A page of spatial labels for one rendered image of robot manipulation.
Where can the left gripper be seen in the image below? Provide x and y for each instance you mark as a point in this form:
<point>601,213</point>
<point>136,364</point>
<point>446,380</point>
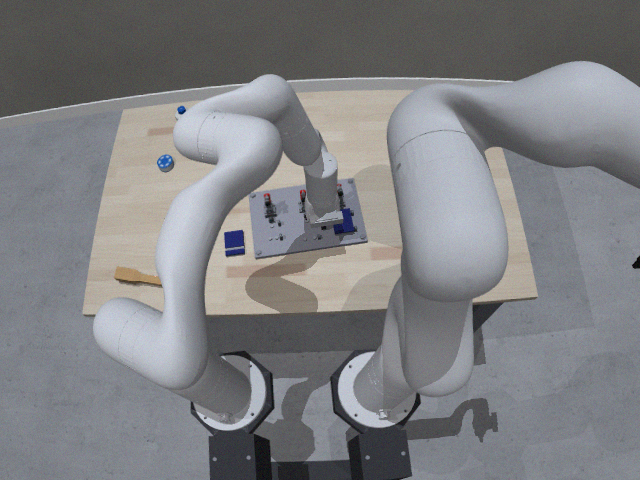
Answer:
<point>310,211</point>

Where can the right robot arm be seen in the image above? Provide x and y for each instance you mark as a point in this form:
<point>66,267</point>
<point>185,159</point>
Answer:
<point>453,230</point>

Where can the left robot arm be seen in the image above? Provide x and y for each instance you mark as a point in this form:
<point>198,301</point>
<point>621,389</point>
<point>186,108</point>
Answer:
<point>172,349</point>

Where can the grey bottle with blue cap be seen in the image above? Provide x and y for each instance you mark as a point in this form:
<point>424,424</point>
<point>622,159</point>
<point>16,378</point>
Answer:
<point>180,112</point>

